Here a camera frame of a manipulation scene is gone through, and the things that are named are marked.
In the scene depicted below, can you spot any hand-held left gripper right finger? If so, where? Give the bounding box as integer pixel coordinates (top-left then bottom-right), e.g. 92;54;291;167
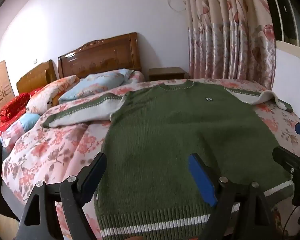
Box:
187;152;280;240

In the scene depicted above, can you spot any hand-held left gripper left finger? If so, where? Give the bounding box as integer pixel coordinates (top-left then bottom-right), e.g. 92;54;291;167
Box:
15;152;108;240

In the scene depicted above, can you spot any green knitted sweater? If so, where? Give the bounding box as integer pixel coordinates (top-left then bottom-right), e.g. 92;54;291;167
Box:
41;79;294;239

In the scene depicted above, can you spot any floral bed quilt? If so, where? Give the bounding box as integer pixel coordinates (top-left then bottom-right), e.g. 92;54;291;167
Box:
1;71;300;240

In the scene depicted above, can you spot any white orange floral pillow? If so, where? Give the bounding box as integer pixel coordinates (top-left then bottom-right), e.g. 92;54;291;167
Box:
26;75;80;117

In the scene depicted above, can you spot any blue floral pillow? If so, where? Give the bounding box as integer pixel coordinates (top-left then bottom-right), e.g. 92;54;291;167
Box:
58;69;134;103

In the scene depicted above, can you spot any red blanket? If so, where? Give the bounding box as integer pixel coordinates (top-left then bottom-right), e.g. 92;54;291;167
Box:
0;86;44;133

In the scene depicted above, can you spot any wooden nightstand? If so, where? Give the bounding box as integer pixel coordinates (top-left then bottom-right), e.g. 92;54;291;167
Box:
148;67;190;82

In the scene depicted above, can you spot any small wooden headboard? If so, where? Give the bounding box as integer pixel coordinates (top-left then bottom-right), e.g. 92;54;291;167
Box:
16;60;57;93

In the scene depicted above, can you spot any window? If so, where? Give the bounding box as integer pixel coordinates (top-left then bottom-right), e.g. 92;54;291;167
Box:
261;0;300;48

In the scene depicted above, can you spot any floral curtain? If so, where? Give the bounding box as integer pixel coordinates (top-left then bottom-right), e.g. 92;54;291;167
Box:
182;0;277;90

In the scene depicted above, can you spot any large wooden headboard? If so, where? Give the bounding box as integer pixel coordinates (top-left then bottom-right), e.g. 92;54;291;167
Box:
58;32;142;79

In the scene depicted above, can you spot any black cable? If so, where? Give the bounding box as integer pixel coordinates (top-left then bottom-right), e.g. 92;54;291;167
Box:
281;205;300;234

